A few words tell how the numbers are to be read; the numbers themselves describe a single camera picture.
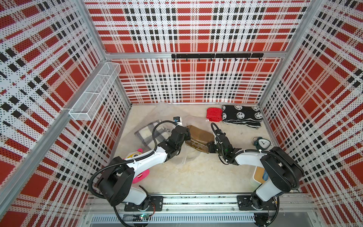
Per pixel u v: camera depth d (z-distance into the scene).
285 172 0.45
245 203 0.73
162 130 0.96
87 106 0.91
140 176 0.78
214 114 1.11
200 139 0.94
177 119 0.74
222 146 0.71
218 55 0.89
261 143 0.93
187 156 0.90
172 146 0.64
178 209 0.73
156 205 0.73
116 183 0.42
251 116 1.05
